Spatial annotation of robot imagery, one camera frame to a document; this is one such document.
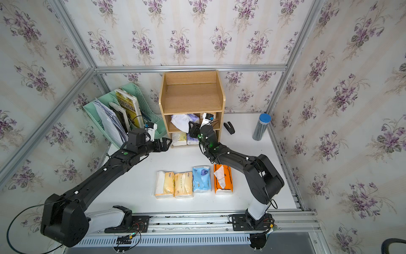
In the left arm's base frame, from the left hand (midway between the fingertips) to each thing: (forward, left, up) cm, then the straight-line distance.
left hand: (166, 141), depth 81 cm
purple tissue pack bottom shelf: (+10, -12, -13) cm, 20 cm away
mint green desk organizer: (+34, +21, -15) cm, 43 cm away
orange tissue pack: (-17, -30, -11) cm, 36 cm away
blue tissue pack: (-15, -18, -15) cm, 28 cm away
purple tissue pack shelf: (+10, -8, +4) cm, 14 cm away
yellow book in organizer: (+25, +25, +4) cm, 35 cm away
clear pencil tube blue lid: (+14, -55, +2) cm, 57 cm away
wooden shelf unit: (+22, -16, +12) cm, 30 cm away
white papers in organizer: (+7, +29, +6) cm, 30 cm away
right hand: (+8, -13, +4) cm, 16 cm away
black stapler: (+21, -39, -17) cm, 48 cm away
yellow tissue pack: (-18, -9, -13) cm, 24 cm away
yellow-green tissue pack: (+10, -4, -12) cm, 16 cm away
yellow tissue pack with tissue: (-18, +1, -13) cm, 23 cm away
